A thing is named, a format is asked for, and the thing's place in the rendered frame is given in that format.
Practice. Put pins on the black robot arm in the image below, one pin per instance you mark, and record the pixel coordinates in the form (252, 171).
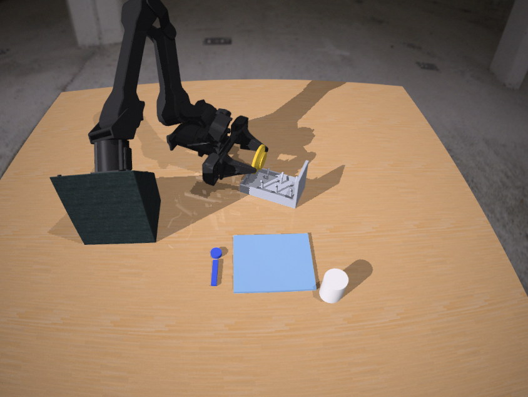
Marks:
(122, 112)

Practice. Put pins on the light blue rectangular mat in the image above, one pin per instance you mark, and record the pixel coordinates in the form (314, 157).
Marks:
(272, 263)

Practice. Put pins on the grey dish rack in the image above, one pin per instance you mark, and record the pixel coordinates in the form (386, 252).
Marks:
(275, 187)

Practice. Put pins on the yellow plate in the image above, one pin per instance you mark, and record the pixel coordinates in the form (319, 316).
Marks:
(259, 158)

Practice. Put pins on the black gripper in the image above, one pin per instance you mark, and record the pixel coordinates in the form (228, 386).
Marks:
(219, 164)

